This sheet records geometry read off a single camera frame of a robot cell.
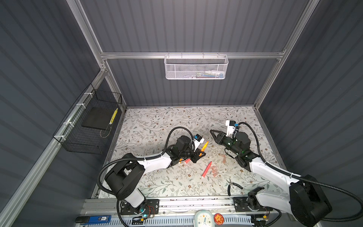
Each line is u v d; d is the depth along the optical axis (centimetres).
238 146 64
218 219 69
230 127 74
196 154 73
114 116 78
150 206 73
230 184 81
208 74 91
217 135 75
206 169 86
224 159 91
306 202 41
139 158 49
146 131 105
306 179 44
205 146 80
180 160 74
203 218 68
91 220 67
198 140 74
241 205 73
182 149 68
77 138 68
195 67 124
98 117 75
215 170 86
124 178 45
